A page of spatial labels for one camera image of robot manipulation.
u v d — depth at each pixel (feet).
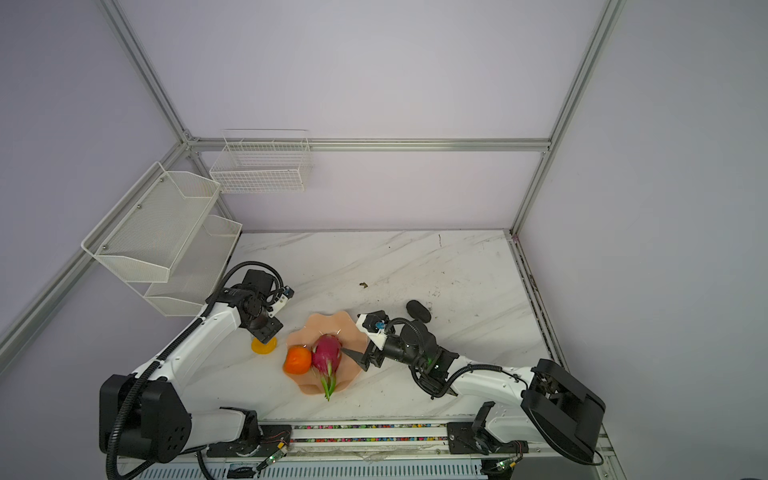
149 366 1.41
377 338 2.12
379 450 2.40
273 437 2.41
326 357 2.58
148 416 1.31
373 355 2.14
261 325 2.43
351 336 2.91
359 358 2.13
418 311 3.14
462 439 2.41
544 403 1.38
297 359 2.52
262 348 2.82
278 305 2.53
